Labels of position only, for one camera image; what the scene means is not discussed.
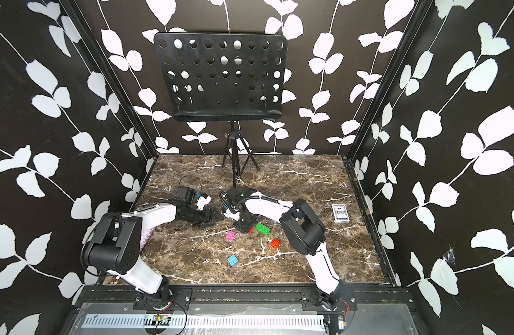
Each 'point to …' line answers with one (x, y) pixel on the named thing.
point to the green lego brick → (263, 229)
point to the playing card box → (340, 213)
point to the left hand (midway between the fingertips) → (220, 217)
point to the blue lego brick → (232, 260)
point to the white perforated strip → (208, 322)
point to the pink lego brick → (230, 235)
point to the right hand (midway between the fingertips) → (243, 224)
